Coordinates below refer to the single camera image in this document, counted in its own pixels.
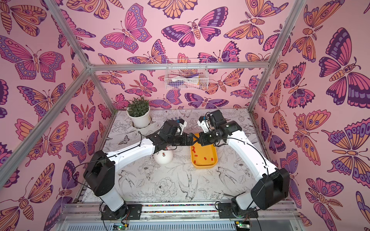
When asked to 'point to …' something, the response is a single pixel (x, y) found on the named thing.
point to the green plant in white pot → (138, 110)
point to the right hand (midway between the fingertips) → (200, 139)
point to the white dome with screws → (164, 157)
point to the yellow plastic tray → (203, 157)
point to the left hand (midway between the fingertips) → (195, 139)
